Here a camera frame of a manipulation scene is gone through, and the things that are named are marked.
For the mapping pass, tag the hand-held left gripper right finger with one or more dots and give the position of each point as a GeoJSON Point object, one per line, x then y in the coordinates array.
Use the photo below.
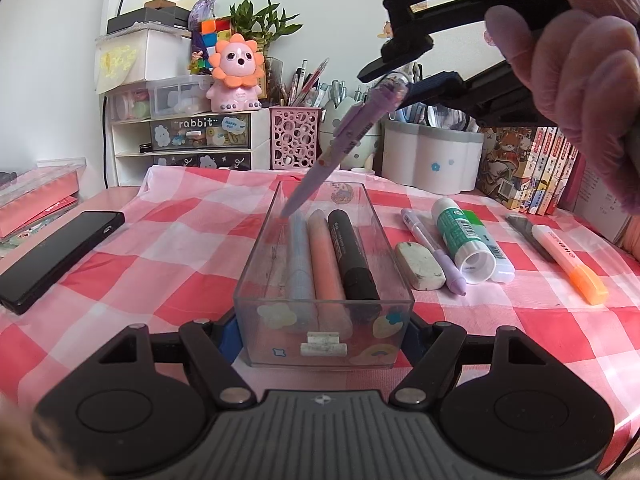
{"type": "Point", "coordinates": [414, 345]}

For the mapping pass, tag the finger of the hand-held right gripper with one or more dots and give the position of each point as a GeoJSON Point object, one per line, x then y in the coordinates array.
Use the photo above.
{"type": "Point", "coordinates": [435, 89]}
{"type": "Point", "coordinates": [405, 47]}

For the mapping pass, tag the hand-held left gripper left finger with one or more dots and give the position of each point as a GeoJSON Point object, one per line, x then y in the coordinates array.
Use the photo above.
{"type": "Point", "coordinates": [227, 340]}

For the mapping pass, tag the white eraser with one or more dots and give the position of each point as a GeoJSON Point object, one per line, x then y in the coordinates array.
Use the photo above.
{"type": "Point", "coordinates": [419, 266]}

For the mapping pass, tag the clear plastic organizer box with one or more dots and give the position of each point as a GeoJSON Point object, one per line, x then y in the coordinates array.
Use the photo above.
{"type": "Point", "coordinates": [325, 310]}

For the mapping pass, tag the small purple mechanical pencil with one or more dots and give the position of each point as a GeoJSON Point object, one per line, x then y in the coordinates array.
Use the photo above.
{"type": "Point", "coordinates": [435, 250]}

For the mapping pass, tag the purple character pen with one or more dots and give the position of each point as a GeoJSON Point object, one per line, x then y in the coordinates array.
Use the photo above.
{"type": "Point", "coordinates": [345, 135]}

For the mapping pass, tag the pale blue pen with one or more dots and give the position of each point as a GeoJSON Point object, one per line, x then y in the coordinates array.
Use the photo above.
{"type": "Point", "coordinates": [301, 260]}

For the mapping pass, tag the black marker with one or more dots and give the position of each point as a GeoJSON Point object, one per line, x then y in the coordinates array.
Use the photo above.
{"type": "Point", "coordinates": [350, 255]}

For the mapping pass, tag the green and white glue stick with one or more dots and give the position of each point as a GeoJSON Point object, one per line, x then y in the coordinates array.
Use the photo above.
{"type": "Point", "coordinates": [457, 240]}

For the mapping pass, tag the pale peach pen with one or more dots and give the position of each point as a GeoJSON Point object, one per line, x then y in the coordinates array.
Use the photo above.
{"type": "Point", "coordinates": [325, 260]}

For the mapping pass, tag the black case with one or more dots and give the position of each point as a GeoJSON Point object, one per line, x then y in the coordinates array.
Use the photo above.
{"type": "Point", "coordinates": [525, 232]}

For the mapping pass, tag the orange highlighter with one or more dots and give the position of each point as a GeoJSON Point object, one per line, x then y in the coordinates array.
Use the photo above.
{"type": "Point", "coordinates": [570, 265]}

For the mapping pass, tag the person's right hand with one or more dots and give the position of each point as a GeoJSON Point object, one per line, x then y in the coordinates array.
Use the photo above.
{"type": "Point", "coordinates": [585, 85]}

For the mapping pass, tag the bunch of pastel pens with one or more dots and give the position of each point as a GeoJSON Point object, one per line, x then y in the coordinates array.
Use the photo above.
{"type": "Point", "coordinates": [450, 117]}

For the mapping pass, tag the white flower-shaped pen holder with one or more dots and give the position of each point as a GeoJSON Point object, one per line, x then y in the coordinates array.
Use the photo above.
{"type": "Point", "coordinates": [430, 160]}

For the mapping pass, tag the bunch of grey-blue pens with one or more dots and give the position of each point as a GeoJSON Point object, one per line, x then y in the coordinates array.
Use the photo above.
{"type": "Point", "coordinates": [345, 92]}

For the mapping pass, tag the red and white checked tablecloth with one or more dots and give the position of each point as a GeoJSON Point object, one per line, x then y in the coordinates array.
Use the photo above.
{"type": "Point", "coordinates": [175, 260]}

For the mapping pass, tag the green egg-shaped pen holder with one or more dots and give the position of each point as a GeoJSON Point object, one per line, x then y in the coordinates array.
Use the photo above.
{"type": "Point", "coordinates": [350, 150]}

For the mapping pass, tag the bunch of red and black pens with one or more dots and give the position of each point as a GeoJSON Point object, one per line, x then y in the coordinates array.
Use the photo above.
{"type": "Point", "coordinates": [305, 85]}

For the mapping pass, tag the pink spine comic book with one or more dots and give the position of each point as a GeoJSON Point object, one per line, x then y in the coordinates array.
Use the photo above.
{"type": "Point", "coordinates": [505, 170]}

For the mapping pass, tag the clear vase with dark pebbles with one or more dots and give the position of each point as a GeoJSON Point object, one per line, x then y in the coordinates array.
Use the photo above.
{"type": "Point", "coordinates": [272, 82]}

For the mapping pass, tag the green bamboo plant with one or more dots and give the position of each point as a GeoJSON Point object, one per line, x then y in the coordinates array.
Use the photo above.
{"type": "Point", "coordinates": [265, 22]}

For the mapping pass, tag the pink perforated pen holder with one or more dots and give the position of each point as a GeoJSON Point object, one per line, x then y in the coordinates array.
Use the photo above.
{"type": "Point", "coordinates": [295, 140]}

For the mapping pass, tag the yellow spine comic book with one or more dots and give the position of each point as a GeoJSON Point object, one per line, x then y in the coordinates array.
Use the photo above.
{"type": "Point", "coordinates": [554, 175]}

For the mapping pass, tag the red striped spine comic book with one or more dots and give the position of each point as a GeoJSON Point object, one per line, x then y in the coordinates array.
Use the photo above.
{"type": "Point", "coordinates": [562, 180]}

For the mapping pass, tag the white drawer organizer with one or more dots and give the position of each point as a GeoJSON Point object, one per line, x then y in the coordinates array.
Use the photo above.
{"type": "Point", "coordinates": [260, 140]}

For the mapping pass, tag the pink and orange lion toy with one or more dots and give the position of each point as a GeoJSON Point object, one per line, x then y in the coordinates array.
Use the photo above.
{"type": "Point", "coordinates": [235, 75]}

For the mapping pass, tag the black phone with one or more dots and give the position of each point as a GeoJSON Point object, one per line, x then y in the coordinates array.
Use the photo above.
{"type": "Point", "coordinates": [60, 260]}

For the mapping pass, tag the colourful puzzle cube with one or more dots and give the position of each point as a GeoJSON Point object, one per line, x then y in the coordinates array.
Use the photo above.
{"type": "Point", "coordinates": [210, 37]}

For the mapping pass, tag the stack of printed papers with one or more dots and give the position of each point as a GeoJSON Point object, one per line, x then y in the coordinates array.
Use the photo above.
{"type": "Point", "coordinates": [600, 200]}

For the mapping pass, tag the clear plastic storage box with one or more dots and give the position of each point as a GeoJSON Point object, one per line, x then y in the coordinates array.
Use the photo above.
{"type": "Point", "coordinates": [130, 105]}
{"type": "Point", "coordinates": [180, 95]}

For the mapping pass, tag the pink flat box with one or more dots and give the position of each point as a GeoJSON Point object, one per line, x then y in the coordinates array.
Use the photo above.
{"type": "Point", "coordinates": [35, 200]}

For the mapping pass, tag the small cardboard box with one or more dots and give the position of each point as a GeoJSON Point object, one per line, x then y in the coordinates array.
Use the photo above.
{"type": "Point", "coordinates": [170, 3]}

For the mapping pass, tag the white box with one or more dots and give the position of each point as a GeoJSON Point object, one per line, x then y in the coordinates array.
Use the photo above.
{"type": "Point", "coordinates": [150, 55]}

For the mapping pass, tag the black box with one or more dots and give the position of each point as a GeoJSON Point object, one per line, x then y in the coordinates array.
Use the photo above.
{"type": "Point", "coordinates": [145, 22]}

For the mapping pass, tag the orange animal wall sticker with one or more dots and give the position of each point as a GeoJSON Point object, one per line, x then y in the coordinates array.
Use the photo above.
{"type": "Point", "coordinates": [385, 31]}

